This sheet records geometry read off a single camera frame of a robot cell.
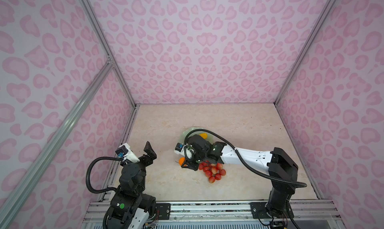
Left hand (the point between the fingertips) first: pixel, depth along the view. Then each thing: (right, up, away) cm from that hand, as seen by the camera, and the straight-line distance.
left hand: (141, 144), depth 68 cm
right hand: (+19, -11, +10) cm, 24 cm away
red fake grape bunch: (+34, -17, +13) cm, 40 cm away
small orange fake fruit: (+17, -10, +8) cm, 22 cm away
